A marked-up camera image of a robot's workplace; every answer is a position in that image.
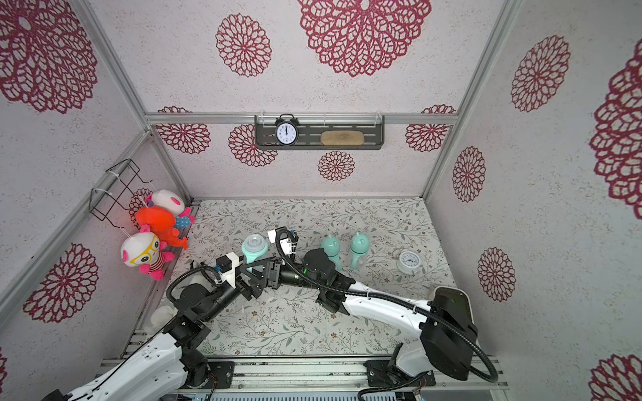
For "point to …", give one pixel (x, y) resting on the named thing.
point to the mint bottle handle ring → (354, 257)
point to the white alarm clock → (408, 261)
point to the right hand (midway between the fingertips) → (243, 268)
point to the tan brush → (342, 138)
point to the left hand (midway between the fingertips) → (263, 262)
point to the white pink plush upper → (168, 200)
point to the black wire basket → (119, 178)
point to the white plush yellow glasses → (144, 250)
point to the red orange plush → (162, 222)
